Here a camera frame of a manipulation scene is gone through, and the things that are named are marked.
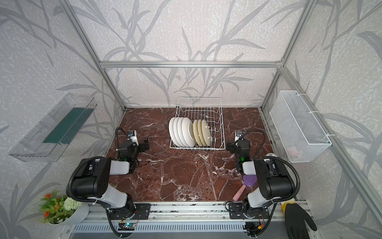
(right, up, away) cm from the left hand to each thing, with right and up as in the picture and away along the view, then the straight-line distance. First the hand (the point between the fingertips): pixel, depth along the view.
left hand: (140, 138), depth 94 cm
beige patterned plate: (+36, +3, -6) cm, 36 cm away
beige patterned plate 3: (+42, +3, -1) cm, 42 cm away
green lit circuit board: (+3, -40, -23) cm, 46 cm away
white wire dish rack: (+44, +21, +22) cm, 54 cm away
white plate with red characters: (+21, +5, -7) cm, 23 cm away
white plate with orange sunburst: (+24, +5, -7) cm, 25 cm away
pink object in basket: (+84, -4, -22) cm, 87 cm away
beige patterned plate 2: (+38, +3, -6) cm, 39 cm away
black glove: (+84, -35, -24) cm, 94 cm away
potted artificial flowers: (-21, -26, -32) cm, 46 cm away
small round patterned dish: (+80, -8, -9) cm, 80 cm away
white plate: (+26, +5, -7) cm, 28 cm away
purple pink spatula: (+66, -22, -11) cm, 70 cm away
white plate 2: (+31, +4, -5) cm, 32 cm away
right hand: (+62, 0, +1) cm, 62 cm away
